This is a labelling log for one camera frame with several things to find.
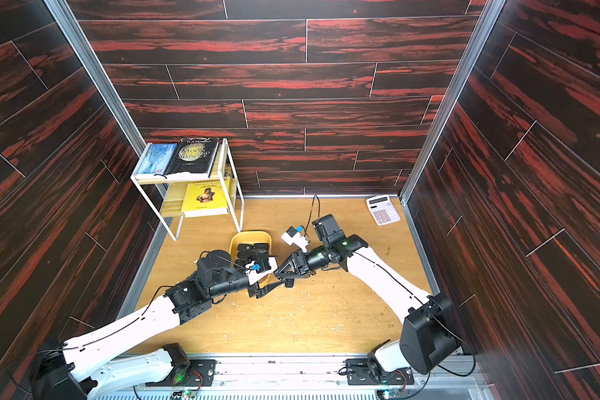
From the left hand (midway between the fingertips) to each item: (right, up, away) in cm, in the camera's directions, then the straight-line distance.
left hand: (279, 267), depth 70 cm
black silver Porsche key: (-10, +2, +31) cm, 33 cm away
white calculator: (+45, +18, +42) cm, 64 cm away
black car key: (-17, +2, +31) cm, 35 cm away
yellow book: (-31, +22, +25) cm, 46 cm away
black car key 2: (+2, -10, +21) cm, 23 cm away
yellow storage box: (-17, +7, +30) cm, 35 cm away
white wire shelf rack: (-47, +23, +31) cm, 60 cm away
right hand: (+1, -2, +2) cm, 3 cm away
